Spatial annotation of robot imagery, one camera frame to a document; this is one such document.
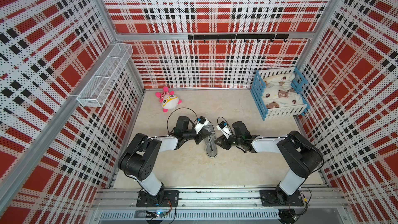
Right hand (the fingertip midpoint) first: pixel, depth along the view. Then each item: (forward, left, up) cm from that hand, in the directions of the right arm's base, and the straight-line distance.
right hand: (218, 140), depth 90 cm
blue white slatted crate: (+37, -57, +9) cm, 68 cm away
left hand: (+3, +4, +4) cm, 7 cm away
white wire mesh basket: (+23, +74, +18) cm, 79 cm away
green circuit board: (-36, +31, -1) cm, 47 cm away
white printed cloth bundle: (+32, -42, +7) cm, 53 cm away
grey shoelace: (+1, +4, +3) cm, 5 cm away
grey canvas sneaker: (-9, +5, +2) cm, 11 cm away
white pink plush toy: (+28, +34, +4) cm, 45 cm away
